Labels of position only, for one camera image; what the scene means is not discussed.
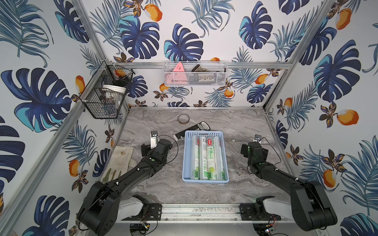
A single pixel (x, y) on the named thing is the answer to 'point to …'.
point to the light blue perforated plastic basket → (186, 175)
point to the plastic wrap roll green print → (211, 165)
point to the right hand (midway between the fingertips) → (255, 146)
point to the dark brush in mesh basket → (200, 75)
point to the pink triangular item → (178, 76)
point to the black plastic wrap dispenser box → (203, 126)
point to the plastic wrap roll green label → (220, 165)
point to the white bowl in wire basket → (111, 94)
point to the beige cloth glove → (117, 163)
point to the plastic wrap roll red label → (204, 174)
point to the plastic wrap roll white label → (194, 157)
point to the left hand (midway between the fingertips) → (153, 141)
